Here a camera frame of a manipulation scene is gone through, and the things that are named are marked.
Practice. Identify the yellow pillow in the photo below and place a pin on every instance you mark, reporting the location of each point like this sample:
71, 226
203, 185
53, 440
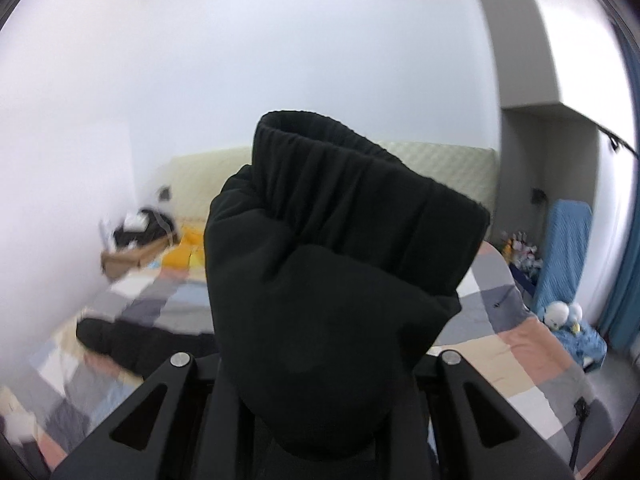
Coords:
188, 254

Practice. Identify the cream quilted headboard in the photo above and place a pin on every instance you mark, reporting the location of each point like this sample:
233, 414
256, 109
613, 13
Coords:
196, 179

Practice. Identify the black puffer jacket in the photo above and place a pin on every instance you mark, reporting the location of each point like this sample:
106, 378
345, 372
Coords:
331, 268

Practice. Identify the bottles on side shelf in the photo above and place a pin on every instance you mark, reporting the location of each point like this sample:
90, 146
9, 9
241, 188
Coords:
517, 250

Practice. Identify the white tissue box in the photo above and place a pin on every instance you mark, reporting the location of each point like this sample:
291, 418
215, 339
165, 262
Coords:
135, 222

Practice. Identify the black curtain rod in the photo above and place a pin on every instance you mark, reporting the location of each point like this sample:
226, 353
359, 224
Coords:
623, 136

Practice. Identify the wooden nightstand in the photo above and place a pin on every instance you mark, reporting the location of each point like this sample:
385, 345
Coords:
116, 264

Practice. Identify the white blue plush toy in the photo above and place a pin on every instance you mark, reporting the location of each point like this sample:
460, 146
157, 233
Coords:
562, 316

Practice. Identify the grey wall socket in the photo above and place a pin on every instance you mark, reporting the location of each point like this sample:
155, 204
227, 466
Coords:
164, 194

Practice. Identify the blue folded mattress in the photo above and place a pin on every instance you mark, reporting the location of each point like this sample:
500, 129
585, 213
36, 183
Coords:
565, 249

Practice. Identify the grey wardrobe cabinet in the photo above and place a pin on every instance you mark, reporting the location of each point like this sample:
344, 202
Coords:
548, 152

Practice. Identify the black clothes on nightstand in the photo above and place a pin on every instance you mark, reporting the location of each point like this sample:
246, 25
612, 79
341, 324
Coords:
160, 225

